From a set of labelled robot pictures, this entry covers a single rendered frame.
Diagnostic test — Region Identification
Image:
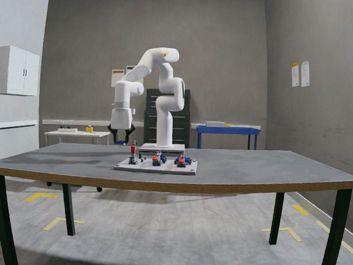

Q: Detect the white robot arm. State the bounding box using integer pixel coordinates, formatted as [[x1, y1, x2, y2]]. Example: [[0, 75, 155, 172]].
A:
[[112, 47, 184, 149]]

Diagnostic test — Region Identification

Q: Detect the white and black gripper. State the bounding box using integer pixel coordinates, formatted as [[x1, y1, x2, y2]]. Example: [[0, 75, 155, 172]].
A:
[[108, 108, 136, 144]]

